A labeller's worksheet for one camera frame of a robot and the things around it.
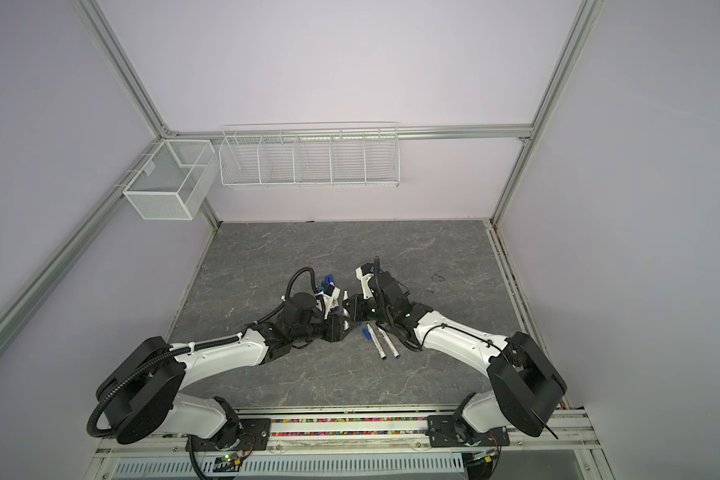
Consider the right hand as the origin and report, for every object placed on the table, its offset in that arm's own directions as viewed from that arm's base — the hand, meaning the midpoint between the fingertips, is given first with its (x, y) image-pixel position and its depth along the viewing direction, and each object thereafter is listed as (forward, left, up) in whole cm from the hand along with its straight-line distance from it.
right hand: (343, 305), depth 81 cm
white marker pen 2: (-1, +1, 0) cm, 2 cm away
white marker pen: (+18, +7, -13) cm, 23 cm away
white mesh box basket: (+38, +56, +14) cm, 70 cm away
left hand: (-4, -2, -5) cm, 6 cm away
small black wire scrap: (+19, -33, -16) cm, 41 cm away
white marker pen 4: (-5, -13, -14) cm, 20 cm away
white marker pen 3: (-4, -9, -14) cm, 17 cm away
